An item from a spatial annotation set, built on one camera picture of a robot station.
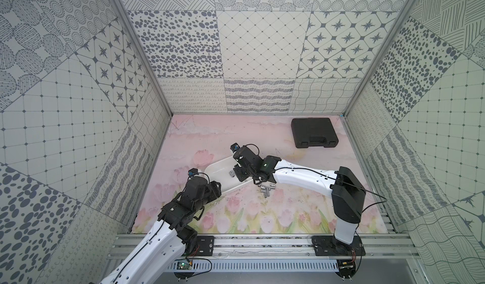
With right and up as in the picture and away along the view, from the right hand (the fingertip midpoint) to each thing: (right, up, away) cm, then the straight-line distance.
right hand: (241, 167), depth 84 cm
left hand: (-11, -6, -5) cm, 13 cm away
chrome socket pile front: (+12, -12, +5) cm, 17 cm away
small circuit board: (-22, -35, -13) cm, 44 cm away
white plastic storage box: (-10, -4, +10) cm, 15 cm away
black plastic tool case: (+41, +16, +24) cm, 50 cm away
